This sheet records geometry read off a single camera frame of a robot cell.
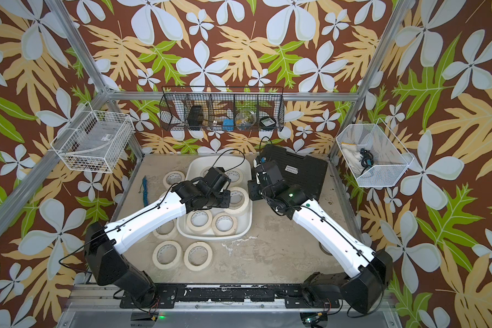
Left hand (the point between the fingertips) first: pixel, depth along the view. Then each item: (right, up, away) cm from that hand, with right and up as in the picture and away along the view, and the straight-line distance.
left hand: (230, 196), depth 80 cm
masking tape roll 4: (-33, +7, +28) cm, 44 cm away
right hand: (+8, +6, -4) cm, 11 cm away
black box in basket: (-19, +38, +20) cm, 47 cm away
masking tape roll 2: (-15, -13, +13) cm, 24 cm away
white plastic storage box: (-20, +13, +28) cm, 37 cm away
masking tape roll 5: (-27, -25, +4) cm, 37 cm away
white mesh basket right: (+60, +15, -6) cm, 62 cm away
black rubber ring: (+40, -23, +6) cm, 46 cm away
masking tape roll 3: (-4, -14, +11) cm, 18 cm away
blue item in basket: (-2, +32, +14) cm, 35 cm away
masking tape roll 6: (-14, -25, +4) cm, 29 cm away
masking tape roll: (+4, -1, -3) cm, 5 cm away
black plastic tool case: (+40, +10, +29) cm, 51 cm away
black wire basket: (-7, +41, +18) cm, 45 cm away
